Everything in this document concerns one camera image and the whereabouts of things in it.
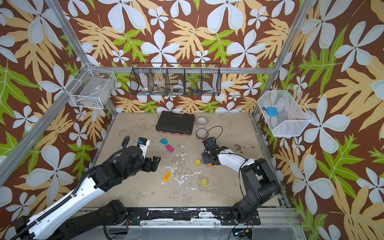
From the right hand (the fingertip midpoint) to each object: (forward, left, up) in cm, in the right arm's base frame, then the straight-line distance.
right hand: (209, 157), depth 93 cm
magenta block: (+8, +26, -2) cm, 27 cm away
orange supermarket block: (-5, 0, 0) cm, 5 cm away
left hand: (-9, +30, +19) cm, 37 cm away
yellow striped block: (-12, +26, -1) cm, 28 cm away
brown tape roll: (+16, +4, -2) cm, 17 cm away
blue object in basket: (+17, -37, +23) cm, 47 cm away
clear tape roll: (+32, +3, -2) cm, 32 cm away
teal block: (+14, +31, -2) cm, 34 cm away
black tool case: (+28, +23, +1) cm, 36 cm away
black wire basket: (+43, +20, +29) cm, 55 cm away
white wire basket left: (+29, +69, +32) cm, 82 cm away
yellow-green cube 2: (-4, +7, 0) cm, 8 cm away
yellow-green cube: (-15, +4, -1) cm, 16 cm away
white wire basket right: (+16, -43, +24) cm, 51 cm away
